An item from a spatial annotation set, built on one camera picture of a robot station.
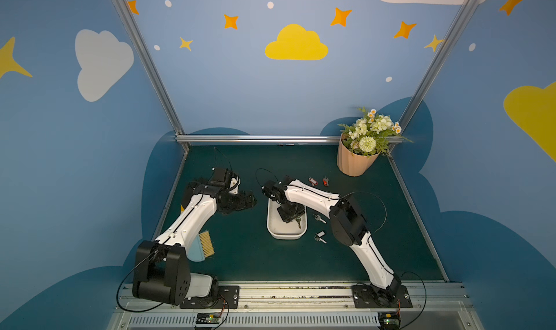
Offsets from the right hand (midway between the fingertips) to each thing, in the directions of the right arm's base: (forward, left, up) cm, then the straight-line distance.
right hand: (296, 215), depth 93 cm
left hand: (0, +20, +10) cm, 23 cm away
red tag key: (+21, -15, -2) cm, 26 cm away
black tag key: (-8, -9, -1) cm, 12 cm away
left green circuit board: (-39, +30, -2) cm, 49 cm away
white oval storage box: (-6, +7, -1) cm, 10 cm away
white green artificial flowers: (+26, -30, +26) cm, 47 cm away
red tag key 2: (+21, -9, -2) cm, 22 cm away
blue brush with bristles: (-16, +37, 0) cm, 40 cm away
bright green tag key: (-1, -1, -1) cm, 2 cm away
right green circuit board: (-35, -33, -5) cm, 48 cm away
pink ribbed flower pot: (+25, -25, +8) cm, 36 cm away
